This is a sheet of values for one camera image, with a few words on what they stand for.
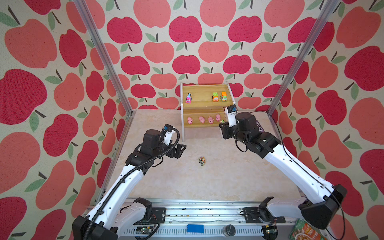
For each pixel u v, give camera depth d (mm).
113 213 401
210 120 929
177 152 665
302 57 870
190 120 925
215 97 799
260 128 1077
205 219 733
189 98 799
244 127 524
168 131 642
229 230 621
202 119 930
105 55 870
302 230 689
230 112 611
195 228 699
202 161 907
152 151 557
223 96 801
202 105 785
